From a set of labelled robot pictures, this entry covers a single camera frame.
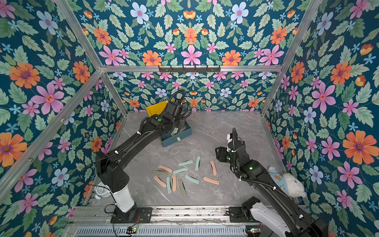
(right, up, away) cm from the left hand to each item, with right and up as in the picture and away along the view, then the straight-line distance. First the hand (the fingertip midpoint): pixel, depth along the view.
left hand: (182, 117), depth 82 cm
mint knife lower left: (-8, -39, +2) cm, 40 cm away
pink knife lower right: (+14, -37, +4) cm, 39 cm away
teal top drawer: (-8, -12, -4) cm, 15 cm away
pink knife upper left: (-12, -31, +8) cm, 34 cm away
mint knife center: (-2, -32, +6) cm, 33 cm away
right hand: (+22, -16, -5) cm, 28 cm away
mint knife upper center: (+2, -28, +11) cm, 30 cm away
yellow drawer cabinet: (-17, +6, +11) cm, 21 cm away
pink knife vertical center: (-5, -39, 0) cm, 39 cm away
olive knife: (-14, -33, +7) cm, 37 cm away
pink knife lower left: (-13, -37, +2) cm, 40 cm away
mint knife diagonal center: (+5, -37, +4) cm, 37 cm away
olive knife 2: (0, -40, 0) cm, 40 cm away
